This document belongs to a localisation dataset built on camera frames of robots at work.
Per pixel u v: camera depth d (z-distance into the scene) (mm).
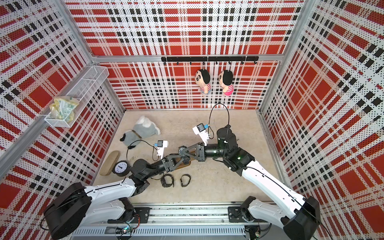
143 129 985
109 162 905
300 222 367
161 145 663
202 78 907
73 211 415
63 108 627
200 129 588
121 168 881
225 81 942
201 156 556
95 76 887
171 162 625
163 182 803
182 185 820
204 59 886
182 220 731
